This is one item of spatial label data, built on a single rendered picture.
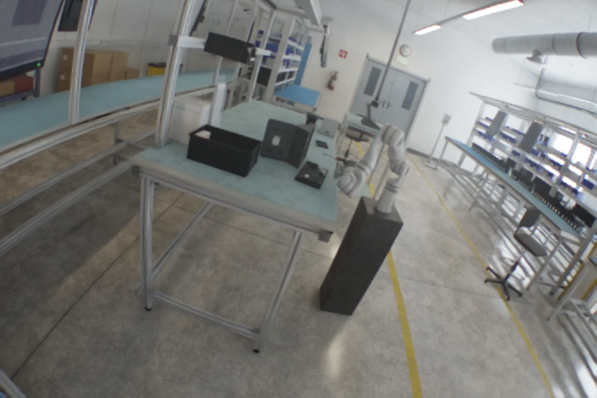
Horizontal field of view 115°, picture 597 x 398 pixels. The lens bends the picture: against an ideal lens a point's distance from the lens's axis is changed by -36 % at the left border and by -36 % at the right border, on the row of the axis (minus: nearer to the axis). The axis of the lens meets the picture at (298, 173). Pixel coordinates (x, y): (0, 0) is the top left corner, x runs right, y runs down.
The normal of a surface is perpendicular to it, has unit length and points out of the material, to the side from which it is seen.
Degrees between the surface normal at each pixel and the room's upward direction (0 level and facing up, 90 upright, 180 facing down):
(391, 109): 90
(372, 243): 90
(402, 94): 90
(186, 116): 90
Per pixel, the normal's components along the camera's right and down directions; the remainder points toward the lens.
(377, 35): -0.11, 0.36
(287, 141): 0.13, 0.42
